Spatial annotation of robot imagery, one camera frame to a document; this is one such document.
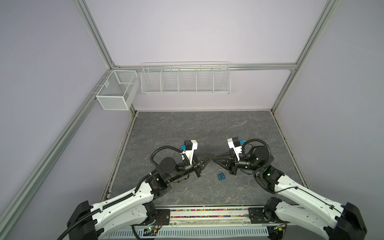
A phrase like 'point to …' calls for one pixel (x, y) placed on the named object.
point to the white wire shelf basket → (187, 77)
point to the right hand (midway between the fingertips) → (213, 161)
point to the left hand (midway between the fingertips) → (213, 158)
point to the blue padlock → (221, 175)
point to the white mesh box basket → (118, 91)
